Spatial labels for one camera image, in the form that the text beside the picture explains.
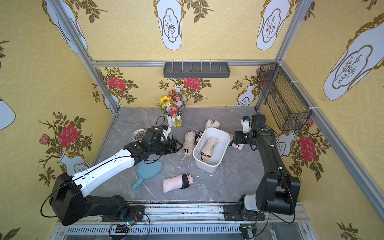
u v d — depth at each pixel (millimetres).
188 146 923
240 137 747
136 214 730
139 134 974
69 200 397
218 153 976
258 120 663
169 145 692
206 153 878
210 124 1007
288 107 735
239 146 954
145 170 882
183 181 798
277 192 416
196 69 924
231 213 732
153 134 604
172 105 998
